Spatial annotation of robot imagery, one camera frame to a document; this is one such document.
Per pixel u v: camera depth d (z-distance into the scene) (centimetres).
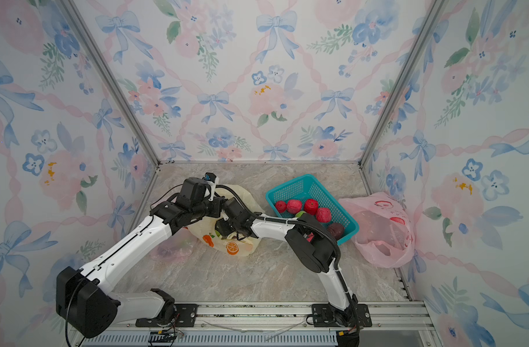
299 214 94
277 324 73
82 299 39
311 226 50
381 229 91
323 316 73
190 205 59
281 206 97
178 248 85
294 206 95
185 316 73
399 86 88
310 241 55
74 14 70
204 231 78
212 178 70
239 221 73
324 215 95
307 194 106
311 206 95
